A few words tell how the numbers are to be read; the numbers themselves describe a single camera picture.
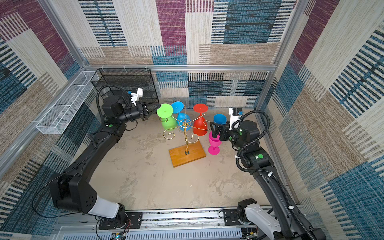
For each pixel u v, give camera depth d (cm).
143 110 64
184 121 71
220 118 95
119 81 102
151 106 69
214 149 98
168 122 74
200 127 81
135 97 67
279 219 45
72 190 41
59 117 73
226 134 61
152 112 67
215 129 61
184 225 73
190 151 96
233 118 60
